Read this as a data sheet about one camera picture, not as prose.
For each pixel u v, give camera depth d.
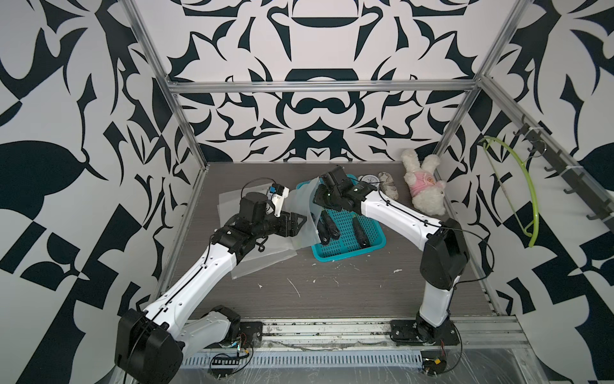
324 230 0.94
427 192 0.99
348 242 0.94
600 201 0.56
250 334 0.74
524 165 0.70
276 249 0.92
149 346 0.38
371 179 1.08
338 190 0.66
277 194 0.67
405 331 0.74
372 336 0.76
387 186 1.08
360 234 0.92
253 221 0.58
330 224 0.95
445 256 0.48
